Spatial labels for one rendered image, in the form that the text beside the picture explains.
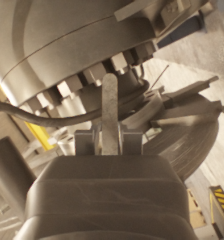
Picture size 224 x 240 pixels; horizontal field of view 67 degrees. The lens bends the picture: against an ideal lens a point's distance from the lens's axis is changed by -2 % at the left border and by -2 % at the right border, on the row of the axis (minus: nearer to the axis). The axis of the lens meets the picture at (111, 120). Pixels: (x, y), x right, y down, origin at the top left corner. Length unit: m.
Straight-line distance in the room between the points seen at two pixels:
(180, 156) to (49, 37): 0.40
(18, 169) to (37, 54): 0.26
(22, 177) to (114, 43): 0.37
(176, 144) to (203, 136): 0.08
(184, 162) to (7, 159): 0.38
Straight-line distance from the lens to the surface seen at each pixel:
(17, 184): 0.41
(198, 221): 7.85
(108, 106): 0.16
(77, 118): 0.42
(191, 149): 0.45
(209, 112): 0.47
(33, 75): 0.48
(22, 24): 0.49
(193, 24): 1.10
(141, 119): 0.54
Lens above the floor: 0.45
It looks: 11 degrees up
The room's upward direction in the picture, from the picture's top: 114 degrees counter-clockwise
